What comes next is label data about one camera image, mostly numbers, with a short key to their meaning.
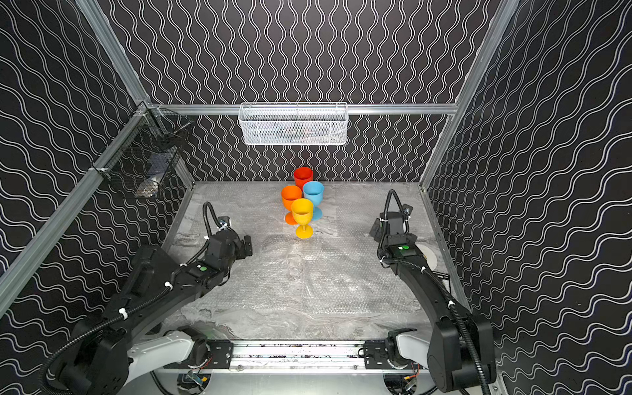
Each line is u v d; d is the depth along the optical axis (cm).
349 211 110
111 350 40
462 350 40
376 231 79
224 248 64
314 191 102
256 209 110
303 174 109
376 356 74
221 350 76
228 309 84
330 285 88
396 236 64
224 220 73
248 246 78
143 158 92
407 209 72
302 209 96
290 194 98
